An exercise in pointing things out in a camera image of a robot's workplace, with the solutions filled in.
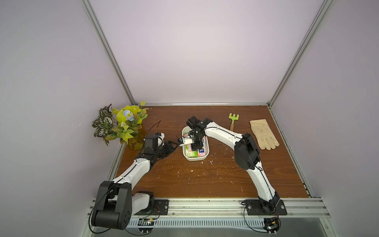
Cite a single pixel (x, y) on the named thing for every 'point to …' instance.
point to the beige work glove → (264, 136)
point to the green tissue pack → (191, 153)
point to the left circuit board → (145, 225)
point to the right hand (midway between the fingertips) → (192, 140)
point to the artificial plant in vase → (124, 123)
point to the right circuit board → (272, 224)
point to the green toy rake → (233, 118)
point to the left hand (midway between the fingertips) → (178, 145)
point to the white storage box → (206, 143)
